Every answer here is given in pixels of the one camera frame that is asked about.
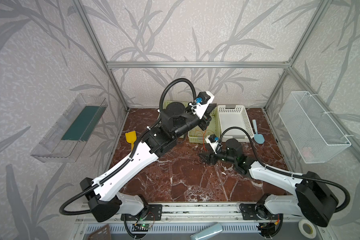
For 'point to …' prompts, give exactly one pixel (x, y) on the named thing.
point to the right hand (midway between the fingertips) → (202, 144)
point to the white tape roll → (311, 235)
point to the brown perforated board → (102, 233)
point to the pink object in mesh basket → (305, 154)
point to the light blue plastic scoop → (258, 138)
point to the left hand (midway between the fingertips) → (217, 101)
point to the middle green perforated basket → (199, 135)
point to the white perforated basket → (231, 115)
